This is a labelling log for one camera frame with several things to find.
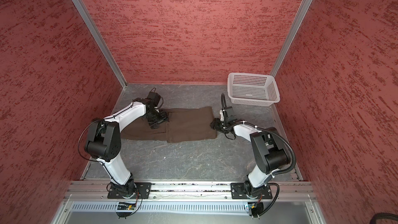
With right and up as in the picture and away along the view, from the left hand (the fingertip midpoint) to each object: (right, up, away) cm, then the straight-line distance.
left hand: (164, 125), depth 92 cm
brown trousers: (+11, -1, +8) cm, 14 cm away
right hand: (+29, -2, +2) cm, 29 cm away
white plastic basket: (+62, +23, +26) cm, 71 cm away
